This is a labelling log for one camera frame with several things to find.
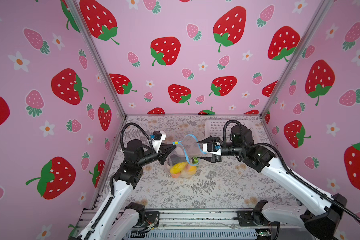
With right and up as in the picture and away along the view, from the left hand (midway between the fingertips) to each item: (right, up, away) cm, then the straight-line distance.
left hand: (174, 146), depth 68 cm
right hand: (+11, +1, -4) cm, 11 cm away
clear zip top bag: (+5, -5, -5) cm, 8 cm away
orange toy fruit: (-1, -19, +16) cm, 25 cm away
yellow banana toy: (0, -14, +14) cm, 19 cm away
